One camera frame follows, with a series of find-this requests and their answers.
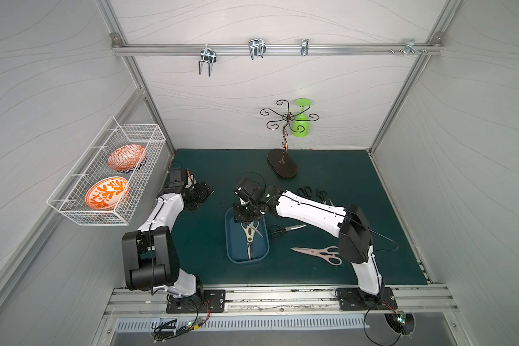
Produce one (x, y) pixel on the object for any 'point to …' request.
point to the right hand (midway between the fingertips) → (231, 218)
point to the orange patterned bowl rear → (126, 157)
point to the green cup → (300, 123)
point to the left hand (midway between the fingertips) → (208, 193)
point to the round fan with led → (403, 324)
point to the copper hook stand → (282, 160)
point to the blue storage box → (236, 241)
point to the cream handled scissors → (250, 228)
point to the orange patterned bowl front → (107, 192)
